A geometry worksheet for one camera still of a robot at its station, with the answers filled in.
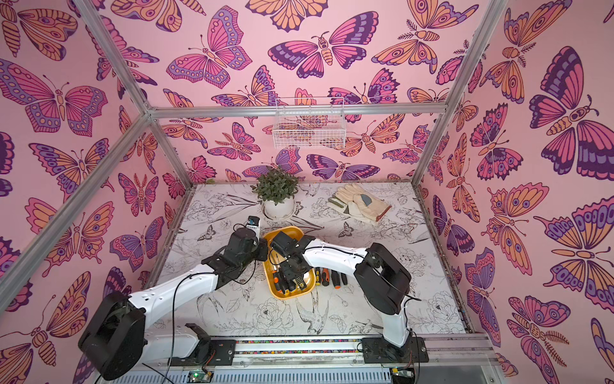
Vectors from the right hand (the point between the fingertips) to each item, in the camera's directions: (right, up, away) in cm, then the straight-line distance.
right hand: (288, 274), depth 87 cm
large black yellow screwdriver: (+4, -2, -1) cm, 5 cm away
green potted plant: (-5, +33, +5) cm, 34 cm away
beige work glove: (+36, +25, +23) cm, 49 cm away
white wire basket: (+6, +59, +10) cm, 60 cm away
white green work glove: (+26, +23, +21) cm, 41 cm away
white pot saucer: (-7, +19, +19) cm, 28 cm away
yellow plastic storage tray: (-4, +6, -8) cm, 11 cm away
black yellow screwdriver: (+11, -1, +1) cm, 11 cm away
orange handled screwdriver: (+17, -2, 0) cm, 17 cm away
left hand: (-7, +13, 0) cm, 15 cm away
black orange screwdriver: (+13, -1, 0) cm, 14 cm away
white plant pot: (-6, +23, +22) cm, 32 cm away
